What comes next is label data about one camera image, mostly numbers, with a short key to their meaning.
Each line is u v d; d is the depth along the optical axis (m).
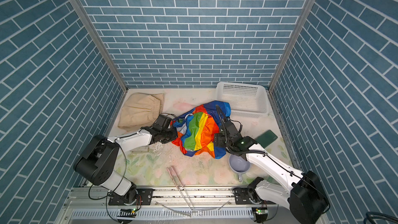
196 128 0.85
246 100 1.15
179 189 0.77
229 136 0.62
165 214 0.77
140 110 1.05
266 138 0.92
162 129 0.73
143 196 0.74
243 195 0.74
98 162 0.45
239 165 0.83
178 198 0.74
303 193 0.39
